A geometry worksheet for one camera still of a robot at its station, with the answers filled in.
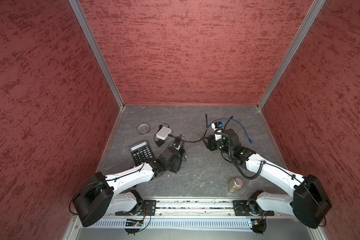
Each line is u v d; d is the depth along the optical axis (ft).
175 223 2.54
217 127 2.34
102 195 1.34
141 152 3.02
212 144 2.36
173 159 2.18
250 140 3.31
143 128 3.50
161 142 3.21
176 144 2.49
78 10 2.36
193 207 2.49
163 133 3.31
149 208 2.43
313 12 2.39
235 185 2.37
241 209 2.43
